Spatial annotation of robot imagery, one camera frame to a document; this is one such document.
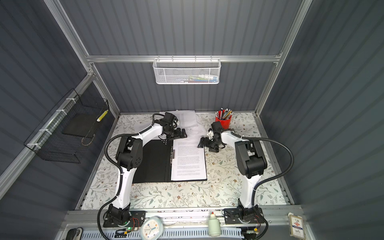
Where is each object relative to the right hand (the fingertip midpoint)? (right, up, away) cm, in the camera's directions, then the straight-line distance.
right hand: (205, 148), depth 97 cm
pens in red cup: (+13, +23, +5) cm, 27 cm away
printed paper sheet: (-11, -7, -4) cm, 14 cm away
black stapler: (-61, -34, -31) cm, 77 cm away
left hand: (-16, +8, +6) cm, 18 cm away
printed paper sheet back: (-14, +22, +21) cm, 34 cm away
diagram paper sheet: (-6, +11, +11) cm, 17 cm away
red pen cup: (+15, +16, +7) cm, 23 cm away
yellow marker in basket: (-58, +21, -15) cm, 64 cm away
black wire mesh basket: (-70, +13, -24) cm, 75 cm away
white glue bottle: (+2, -29, -32) cm, 43 cm away
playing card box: (+41, -33, -28) cm, 60 cm away
